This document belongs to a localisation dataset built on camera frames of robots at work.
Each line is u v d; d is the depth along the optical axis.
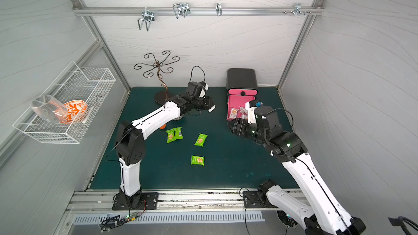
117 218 0.72
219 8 0.79
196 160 0.84
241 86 0.96
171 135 0.95
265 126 0.48
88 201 0.75
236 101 1.02
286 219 0.72
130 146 0.49
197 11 0.80
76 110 0.66
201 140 0.93
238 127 0.57
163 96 1.11
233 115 0.99
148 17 0.78
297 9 0.76
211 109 0.85
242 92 0.98
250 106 0.60
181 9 0.75
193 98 0.69
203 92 0.72
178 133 0.95
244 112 0.98
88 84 0.80
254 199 0.73
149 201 0.74
